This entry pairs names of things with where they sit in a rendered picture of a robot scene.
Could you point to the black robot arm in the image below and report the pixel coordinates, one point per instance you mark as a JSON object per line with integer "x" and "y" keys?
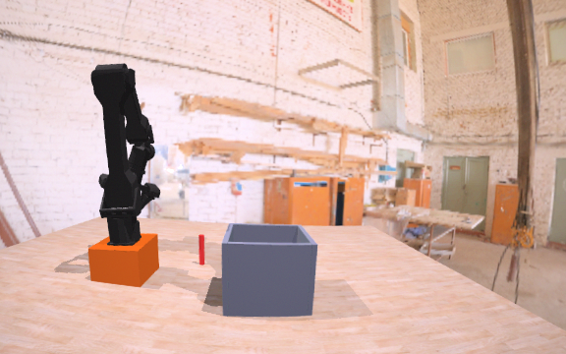
{"x": 114, "y": 86}

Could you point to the red peg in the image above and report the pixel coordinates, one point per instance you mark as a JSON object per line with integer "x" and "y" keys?
{"x": 201, "y": 249}

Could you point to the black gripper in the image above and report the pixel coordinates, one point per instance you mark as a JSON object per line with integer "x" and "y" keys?
{"x": 149, "y": 191}

